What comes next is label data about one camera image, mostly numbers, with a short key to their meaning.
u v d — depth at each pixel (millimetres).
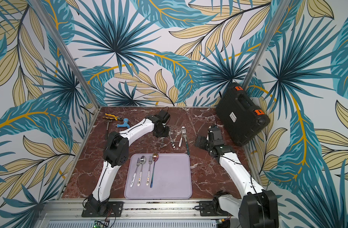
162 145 977
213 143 637
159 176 840
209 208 737
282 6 685
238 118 925
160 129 817
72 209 748
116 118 1101
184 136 1030
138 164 893
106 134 1032
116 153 568
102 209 650
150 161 902
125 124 1065
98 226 705
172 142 977
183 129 1038
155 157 899
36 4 665
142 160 880
